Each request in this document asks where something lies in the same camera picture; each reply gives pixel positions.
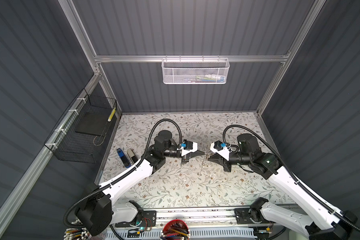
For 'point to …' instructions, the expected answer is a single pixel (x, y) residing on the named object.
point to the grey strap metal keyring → (203, 163)
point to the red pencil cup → (175, 229)
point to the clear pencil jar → (77, 233)
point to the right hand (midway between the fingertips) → (211, 158)
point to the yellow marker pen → (111, 115)
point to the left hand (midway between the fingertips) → (204, 150)
